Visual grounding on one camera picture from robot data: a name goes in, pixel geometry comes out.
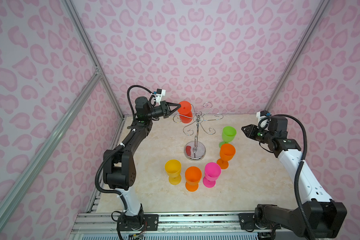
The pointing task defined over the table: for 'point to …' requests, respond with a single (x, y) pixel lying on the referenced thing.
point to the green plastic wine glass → (228, 134)
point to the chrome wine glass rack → (196, 150)
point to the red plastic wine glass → (185, 109)
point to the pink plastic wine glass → (212, 171)
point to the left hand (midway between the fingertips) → (181, 104)
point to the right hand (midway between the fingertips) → (244, 126)
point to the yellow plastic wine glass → (173, 168)
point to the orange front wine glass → (227, 151)
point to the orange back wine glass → (193, 175)
